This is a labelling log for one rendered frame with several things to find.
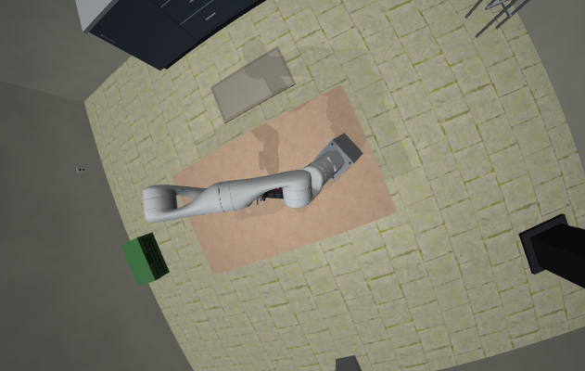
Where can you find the black power strip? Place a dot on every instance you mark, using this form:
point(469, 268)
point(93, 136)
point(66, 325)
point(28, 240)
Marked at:
point(275, 193)

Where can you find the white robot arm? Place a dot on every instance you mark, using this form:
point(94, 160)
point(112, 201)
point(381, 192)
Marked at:
point(160, 203)

